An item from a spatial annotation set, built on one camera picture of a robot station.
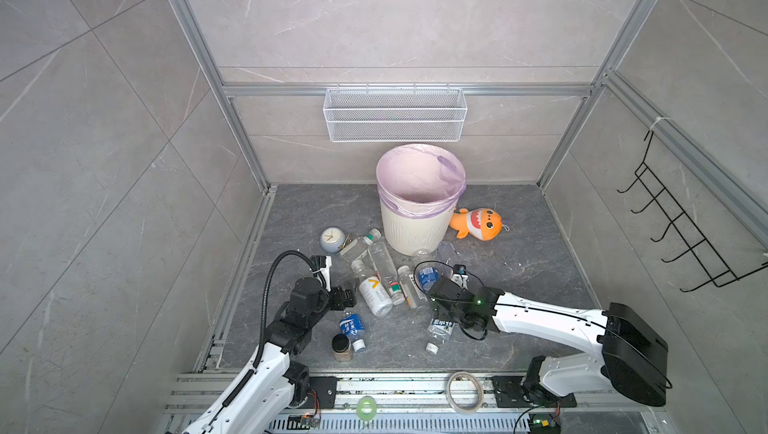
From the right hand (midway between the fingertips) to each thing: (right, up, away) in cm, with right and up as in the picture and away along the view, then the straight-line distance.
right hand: (444, 305), depth 85 cm
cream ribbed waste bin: (-11, +20, +4) cm, 23 cm away
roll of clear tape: (-1, -19, -13) cm, 23 cm away
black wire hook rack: (+52, +19, -21) cm, 59 cm away
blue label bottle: (-26, -3, -6) cm, 26 cm away
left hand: (-29, +9, -2) cm, 30 cm away
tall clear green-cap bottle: (-17, +9, +8) cm, 21 cm away
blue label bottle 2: (-4, +7, +3) cm, 9 cm away
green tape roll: (-20, -22, -14) cm, 33 cm away
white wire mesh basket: (-16, +60, +16) cm, 64 cm away
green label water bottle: (-2, -6, -5) cm, 8 cm away
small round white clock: (-35, +18, +14) cm, 42 cm away
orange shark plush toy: (+15, +23, +13) cm, 31 cm away
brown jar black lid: (-28, -7, -12) cm, 31 cm away
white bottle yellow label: (-20, +3, -1) cm, 20 cm away
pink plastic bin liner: (-5, +38, +16) cm, 41 cm away
